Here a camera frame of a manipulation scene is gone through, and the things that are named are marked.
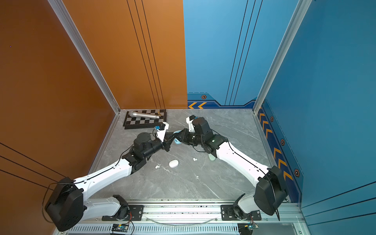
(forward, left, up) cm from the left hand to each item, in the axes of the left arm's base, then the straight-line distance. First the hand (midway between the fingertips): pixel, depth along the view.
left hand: (177, 132), depth 77 cm
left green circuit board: (-40, +27, -27) cm, 55 cm away
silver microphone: (+29, +33, -18) cm, 47 cm away
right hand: (-3, 0, +1) cm, 3 cm away
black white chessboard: (+24, +39, -21) cm, 50 cm away
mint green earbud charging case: (-3, -20, -22) cm, 30 cm away
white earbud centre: (-4, -9, -23) cm, 25 cm away
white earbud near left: (-9, +13, -24) cm, 29 cm away
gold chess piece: (+29, +18, -18) cm, 39 cm away
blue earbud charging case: (-5, 0, -1) cm, 5 cm away
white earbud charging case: (-8, +3, -23) cm, 24 cm away
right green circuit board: (-39, -35, -25) cm, 59 cm away
